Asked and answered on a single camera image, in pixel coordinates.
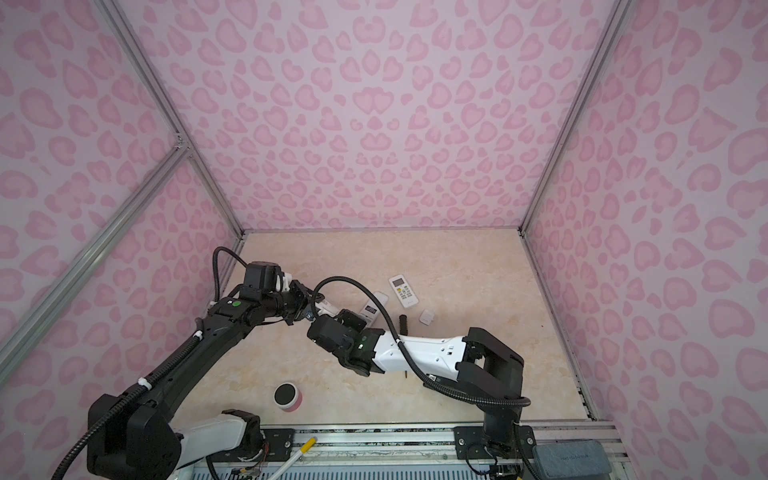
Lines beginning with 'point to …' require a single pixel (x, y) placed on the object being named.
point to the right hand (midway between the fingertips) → (341, 313)
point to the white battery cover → (426, 317)
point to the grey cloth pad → (572, 459)
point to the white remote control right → (403, 290)
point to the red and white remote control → (371, 311)
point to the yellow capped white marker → (308, 446)
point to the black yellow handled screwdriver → (403, 325)
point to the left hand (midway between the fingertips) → (325, 292)
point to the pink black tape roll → (287, 397)
